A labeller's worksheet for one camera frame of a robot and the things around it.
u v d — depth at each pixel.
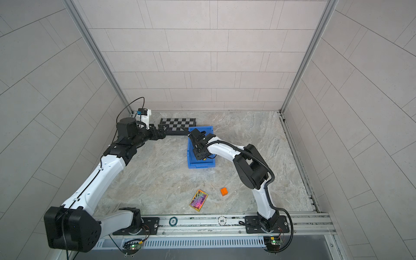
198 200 0.77
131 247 0.65
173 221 0.72
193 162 0.86
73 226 0.38
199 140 0.70
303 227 0.72
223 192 0.79
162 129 0.69
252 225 0.71
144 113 0.66
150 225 0.71
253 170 0.51
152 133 0.68
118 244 0.67
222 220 0.72
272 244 0.68
